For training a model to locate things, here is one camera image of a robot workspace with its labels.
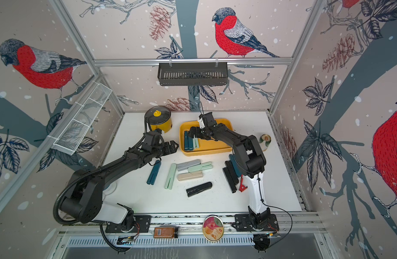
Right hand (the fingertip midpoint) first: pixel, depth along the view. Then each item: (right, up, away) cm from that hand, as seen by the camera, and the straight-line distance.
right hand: (195, 132), depth 99 cm
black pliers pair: (+21, -23, -13) cm, 34 cm away
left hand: (-10, -6, -10) cm, 16 cm away
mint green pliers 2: (-13, -24, -11) cm, 29 cm away
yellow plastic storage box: (+7, -9, -5) cm, 12 cm away
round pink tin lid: (+10, -41, -29) cm, 52 cm away
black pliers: (+3, -29, -16) cm, 33 cm away
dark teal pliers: (-5, -6, +2) cm, 8 cm away
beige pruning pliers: (-2, -24, -11) cm, 26 cm away
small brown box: (-12, -42, -31) cm, 53 cm away
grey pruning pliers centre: (-5, -19, -9) cm, 22 cm away
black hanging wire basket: (-2, +40, +8) cm, 41 cm away
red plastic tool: (+26, -29, -15) cm, 42 cm away
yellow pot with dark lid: (-24, +10, +5) cm, 26 cm away
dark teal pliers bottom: (-3, -7, +1) cm, 8 cm away
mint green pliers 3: (+6, -19, -8) cm, 22 cm away
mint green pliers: (0, -6, +2) cm, 7 cm away
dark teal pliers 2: (-22, -22, -10) cm, 33 cm away
